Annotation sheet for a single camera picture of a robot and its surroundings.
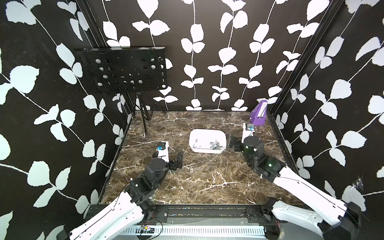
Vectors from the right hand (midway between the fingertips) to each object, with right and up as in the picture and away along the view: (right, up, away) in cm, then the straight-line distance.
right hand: (236, 131), depth 75 cm
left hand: (-31, -9, -1) cm, 33 cm away
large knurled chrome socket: (-7, -11, +25) cm, 28 cm away
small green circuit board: (-45, -47, -5) cm, 65 cm away
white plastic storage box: (-13, -8, +27) cm, 31 cm away
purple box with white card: (+25, +10, +33) cm, 42 cm away
